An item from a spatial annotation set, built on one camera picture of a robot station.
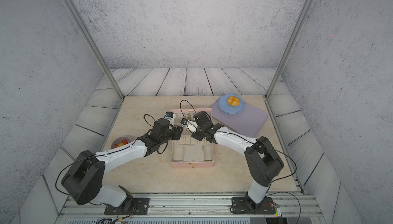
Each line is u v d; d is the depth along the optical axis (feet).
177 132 2.54
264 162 1.50
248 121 3.42
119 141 3.04
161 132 2.19
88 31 2.83
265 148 1.55
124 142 3.06
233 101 3.73
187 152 2.77
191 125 2.54
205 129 2.23
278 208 2.33
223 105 3.79
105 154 1.59
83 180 1.40
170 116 2.54
